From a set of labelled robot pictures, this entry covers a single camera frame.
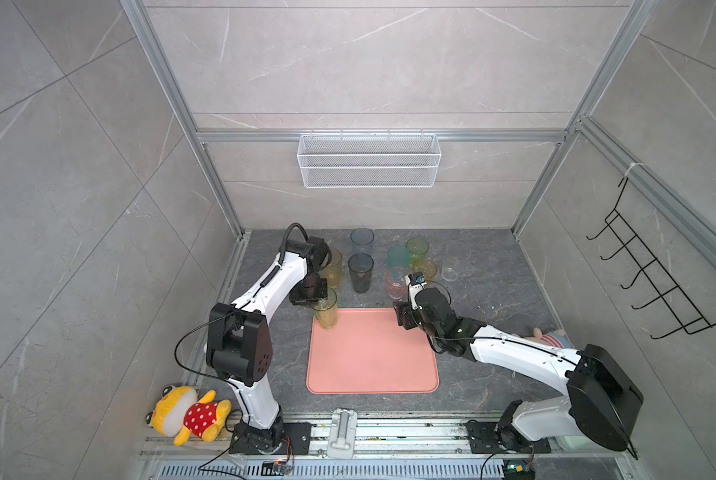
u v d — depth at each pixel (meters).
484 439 0.74
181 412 0.71
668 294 0.63
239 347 0.47
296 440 0.73
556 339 0.84
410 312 0.74
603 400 0.41
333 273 0.99
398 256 1.03
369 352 0.88
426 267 0.99
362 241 0.98
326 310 0.81
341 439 0.71
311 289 0.76
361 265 0.93
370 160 1.03
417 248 1.07
